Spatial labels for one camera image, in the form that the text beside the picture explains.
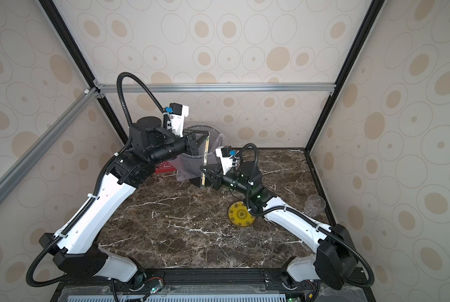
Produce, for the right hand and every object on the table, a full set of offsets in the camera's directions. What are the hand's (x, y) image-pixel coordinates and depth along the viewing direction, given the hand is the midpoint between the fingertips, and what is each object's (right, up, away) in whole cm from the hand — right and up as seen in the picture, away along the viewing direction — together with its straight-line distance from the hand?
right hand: (209, 165), depth 68 cm
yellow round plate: (+12, -24, +24) cm, 36 cm away
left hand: (+3, +10, -10) cm, 15 cm away
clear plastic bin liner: (-10, 0, +19) cm, 22 cm away
